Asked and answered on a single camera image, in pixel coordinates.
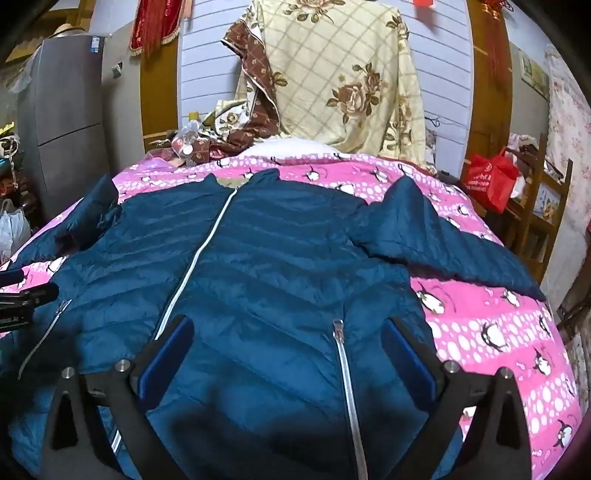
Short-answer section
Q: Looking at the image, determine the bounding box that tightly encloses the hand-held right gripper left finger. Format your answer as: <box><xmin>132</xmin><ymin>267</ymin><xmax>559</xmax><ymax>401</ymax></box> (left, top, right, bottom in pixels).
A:
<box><xmin>39</xmin><ymin>315</ymin><xmax>195</xmax><ymax>480</ymax></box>

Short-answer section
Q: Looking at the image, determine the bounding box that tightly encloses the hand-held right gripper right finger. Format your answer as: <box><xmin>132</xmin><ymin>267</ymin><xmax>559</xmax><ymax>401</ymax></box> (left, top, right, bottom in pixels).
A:
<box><xmin>381</xmin><ymin>316</ymin><xmax>532</xmax><ymax>480</ymax></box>

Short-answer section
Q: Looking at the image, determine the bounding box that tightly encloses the blue down jacket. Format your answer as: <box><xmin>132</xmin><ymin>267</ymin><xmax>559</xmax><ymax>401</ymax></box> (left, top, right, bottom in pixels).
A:
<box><xmin>0</xmin><ymin>168</ymin><xmax>548</xmax><ymax>480</ymax></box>

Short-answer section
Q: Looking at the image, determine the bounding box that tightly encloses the white plastic bag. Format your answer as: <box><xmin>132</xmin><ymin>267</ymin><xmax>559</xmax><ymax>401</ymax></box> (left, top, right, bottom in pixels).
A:
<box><xmin>0</xmin><ymin>198</ymin><xmax>31</xmax><ymax>265</ymax></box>

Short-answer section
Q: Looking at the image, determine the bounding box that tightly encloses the pink penguin print blanket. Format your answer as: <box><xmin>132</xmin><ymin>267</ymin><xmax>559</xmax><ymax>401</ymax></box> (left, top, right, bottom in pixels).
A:
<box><xmin>0</xmin><ymin>152</ymin><xmax>585</xmax><ymax>480</ymax></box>

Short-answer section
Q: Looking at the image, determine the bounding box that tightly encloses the grey refrigerator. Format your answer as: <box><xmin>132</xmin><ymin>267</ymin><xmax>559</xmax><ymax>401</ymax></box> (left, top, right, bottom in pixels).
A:
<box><xmin>18</xmin><ymin>34</ymin><xmax>110</xmax><ymax>223</ymax></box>

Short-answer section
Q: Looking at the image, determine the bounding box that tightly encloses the wooden chair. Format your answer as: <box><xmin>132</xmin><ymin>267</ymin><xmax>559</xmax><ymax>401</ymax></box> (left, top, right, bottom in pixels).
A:
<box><xmin>501</xmin><ymin>134</ymin><xmax>574</xmax><ymax>283</ymax></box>

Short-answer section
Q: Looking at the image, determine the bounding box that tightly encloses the red shopping bag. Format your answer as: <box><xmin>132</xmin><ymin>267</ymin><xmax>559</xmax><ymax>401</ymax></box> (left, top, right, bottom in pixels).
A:
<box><xmin>464</xmin><ymin>147</ymin><xmax>520</xmax><ymax>214</ymax></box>

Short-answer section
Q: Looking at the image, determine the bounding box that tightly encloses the clear plastic bag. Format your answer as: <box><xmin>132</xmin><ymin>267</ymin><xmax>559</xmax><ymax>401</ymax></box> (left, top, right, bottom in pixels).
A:
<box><xmin>170</xmin><ymin>121</ymin><xmax>205</xmax><ymax>158</ymax></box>

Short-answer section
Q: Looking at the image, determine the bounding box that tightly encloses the white pillow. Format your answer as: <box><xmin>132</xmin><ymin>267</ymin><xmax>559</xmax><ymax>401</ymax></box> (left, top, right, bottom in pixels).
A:
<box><xmin>240</xmin><ymin>137</ymin><xmax>352</xmax><ymax>160</ymax></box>

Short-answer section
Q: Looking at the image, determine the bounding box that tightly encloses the pink floral curtain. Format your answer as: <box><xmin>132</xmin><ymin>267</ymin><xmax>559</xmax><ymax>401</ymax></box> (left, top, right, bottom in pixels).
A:
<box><xmin>540</xmin><ymin>44</ymin><xmax>591</xmax><ymax>298</ymax></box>

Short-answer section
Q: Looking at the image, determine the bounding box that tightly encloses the red tasselled hanging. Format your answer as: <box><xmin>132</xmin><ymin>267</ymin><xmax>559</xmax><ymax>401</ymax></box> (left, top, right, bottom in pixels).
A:
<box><xmin>129</xmin><ymin>0</ymin><xmax>182</xmax><ymax>57</ymax></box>

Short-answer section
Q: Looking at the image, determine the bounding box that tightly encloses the cream floral quilt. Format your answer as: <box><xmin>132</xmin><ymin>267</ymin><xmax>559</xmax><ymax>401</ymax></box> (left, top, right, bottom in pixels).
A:
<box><xmin>222</xmin><ymin>0</ymin><xmax>428</xmax><ymax>167</ymax></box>

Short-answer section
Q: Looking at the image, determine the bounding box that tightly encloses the brown patterned quilt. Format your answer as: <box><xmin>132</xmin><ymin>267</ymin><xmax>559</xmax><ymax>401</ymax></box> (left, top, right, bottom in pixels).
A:
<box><xmin>185</xmin><ymin>21</ymin><xmax>283</xmax><ymax>161</ymax></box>

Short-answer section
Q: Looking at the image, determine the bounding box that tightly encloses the red knot ornament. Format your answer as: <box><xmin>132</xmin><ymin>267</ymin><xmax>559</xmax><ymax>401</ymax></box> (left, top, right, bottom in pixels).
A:
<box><xmin>479</xmin><ymin>0</ymin><xmax>514</xmax><ymax>80</ymax></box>

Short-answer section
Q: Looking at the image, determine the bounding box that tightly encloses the framed wall picture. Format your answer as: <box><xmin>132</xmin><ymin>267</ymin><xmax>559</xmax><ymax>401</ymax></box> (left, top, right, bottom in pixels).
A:
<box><xmin>517</xmin><ymin>48</ymin><xmax>550</xmax><ymax>100</ymax></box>

